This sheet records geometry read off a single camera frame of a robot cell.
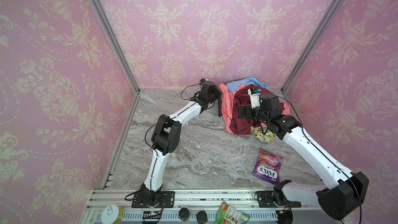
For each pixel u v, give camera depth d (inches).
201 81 34.5
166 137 22.2
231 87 39.8
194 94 30.7
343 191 14.6
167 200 29.2
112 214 26.2
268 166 32.0
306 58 39.3
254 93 25.9
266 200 28.7
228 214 26.7
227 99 37.1
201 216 24.4
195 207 28.7
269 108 21.9
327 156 17.0
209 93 30.2
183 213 24.6
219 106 37.5
